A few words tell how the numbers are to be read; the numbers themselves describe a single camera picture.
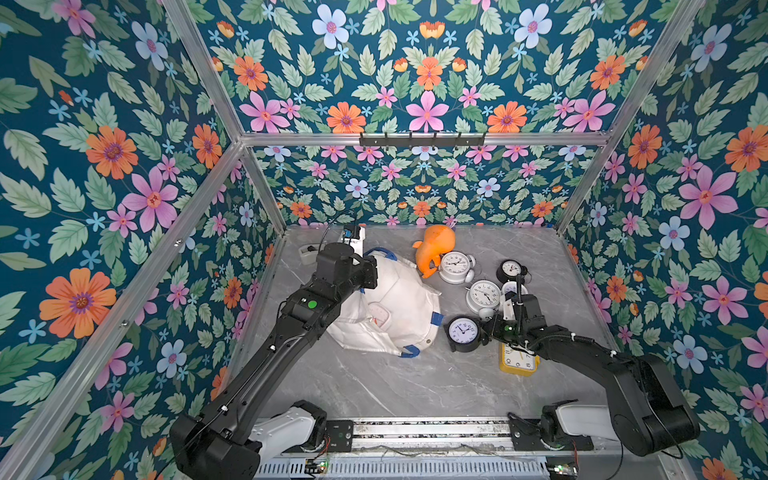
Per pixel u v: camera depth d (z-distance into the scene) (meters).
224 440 0.37
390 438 0.75
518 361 0.84
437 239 1.08
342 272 0.53
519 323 0.72
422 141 0.92
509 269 1.03
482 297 0.95
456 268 1.02
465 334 0.88
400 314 0.94
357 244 0.64
